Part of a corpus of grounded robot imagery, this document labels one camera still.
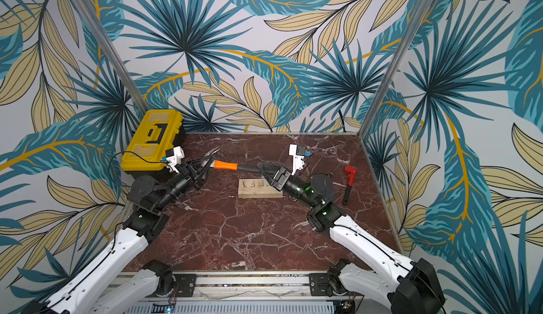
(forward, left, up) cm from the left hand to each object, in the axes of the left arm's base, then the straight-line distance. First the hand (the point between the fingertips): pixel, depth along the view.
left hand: (215, 162), depth 62 cm
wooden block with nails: (+10, -10, -33) cm, 36 cm away
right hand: (-1, -13, 0) cm, 13 cm away
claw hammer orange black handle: (0, -2, -1) cm, 2 cm away
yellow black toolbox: (+31, +37, -20) cm, 52 cm away
